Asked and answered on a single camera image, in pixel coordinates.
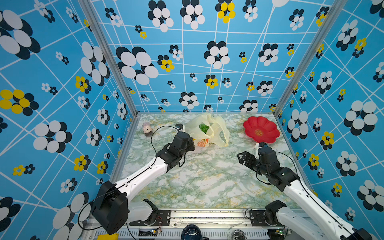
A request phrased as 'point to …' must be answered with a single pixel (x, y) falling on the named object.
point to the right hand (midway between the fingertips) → (243, 157)
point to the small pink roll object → (146, 127)
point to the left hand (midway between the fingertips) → (192, 138)
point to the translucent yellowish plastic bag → (217, 134)
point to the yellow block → (115, 236)
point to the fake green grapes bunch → (203, 127)
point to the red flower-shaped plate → (261, 129)
